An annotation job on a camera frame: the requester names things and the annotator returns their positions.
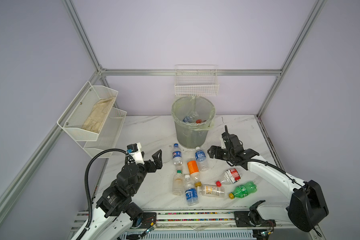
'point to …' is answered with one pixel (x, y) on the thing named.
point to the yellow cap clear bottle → (209, 190)
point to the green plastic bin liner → (193, 112)
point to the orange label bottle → (193, 171)
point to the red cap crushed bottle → (231, 176)
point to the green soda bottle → (243, 190)
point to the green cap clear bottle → (178, 183)
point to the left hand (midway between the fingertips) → (152, 153)
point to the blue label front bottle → (191, 192)
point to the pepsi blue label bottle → (177, 155)
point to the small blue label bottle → (191, 118)
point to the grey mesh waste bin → (191, 138)
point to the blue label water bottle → (201, 159)
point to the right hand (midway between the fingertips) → (212, 151)
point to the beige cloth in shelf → (96, 117)
